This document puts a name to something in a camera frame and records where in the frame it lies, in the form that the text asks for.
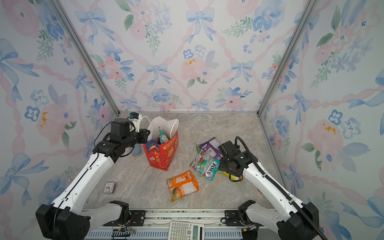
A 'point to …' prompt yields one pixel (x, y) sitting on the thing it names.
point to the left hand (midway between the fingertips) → (150, 130)
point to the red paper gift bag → (162, 145)
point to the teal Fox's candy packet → (163, 137)
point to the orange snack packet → (182, 185)
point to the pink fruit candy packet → (205, 164)
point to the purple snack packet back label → (212, 148)
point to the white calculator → (183, 230)
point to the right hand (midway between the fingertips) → (225, 167)
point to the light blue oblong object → (137, 149)
